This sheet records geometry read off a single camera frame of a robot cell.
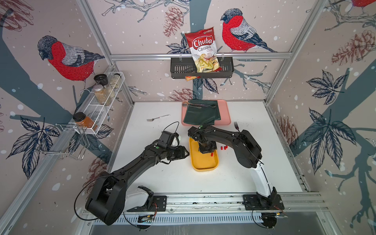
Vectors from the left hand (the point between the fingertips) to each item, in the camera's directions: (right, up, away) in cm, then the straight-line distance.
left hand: (188, 152), depth 82 cm
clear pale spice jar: (-45, +42, +4) cm, 62 cm away
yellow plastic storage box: (+9, -7, +3) cm, 11 cm away
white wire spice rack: (-49, +26, -5) cm, 56 cm away
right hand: (+13, -2, +10) cm, 16 cm away
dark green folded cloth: (+13, +20, +29) cm, 37 cm away
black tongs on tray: (+7, +28, +36) cm, 46 cm away
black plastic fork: (+35, +13, +22) cm, 43 cm away
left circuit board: (-20, -30, -12) cm, 38 cm away
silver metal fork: (-29, +18, +27) cm, 43 cm away
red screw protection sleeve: (+15, -4, +8) cm, 17 cm away
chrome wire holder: (-50, +11, -23) cm, 56 cm away
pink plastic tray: (+28, +25, +33) cm, 50 cm away
